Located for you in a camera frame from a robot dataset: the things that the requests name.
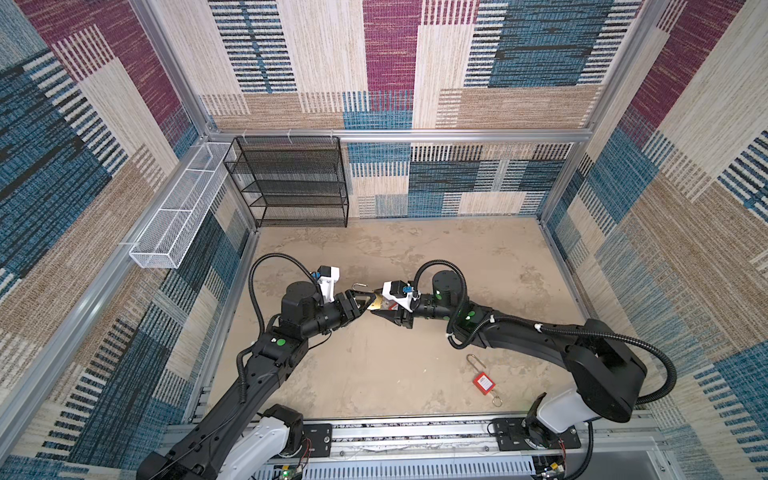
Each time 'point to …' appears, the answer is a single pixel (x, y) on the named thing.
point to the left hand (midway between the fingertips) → (372, 296)
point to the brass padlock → (381, 302)
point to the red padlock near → (483, 383)
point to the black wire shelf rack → (291, 181)
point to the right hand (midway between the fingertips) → (376, 300)
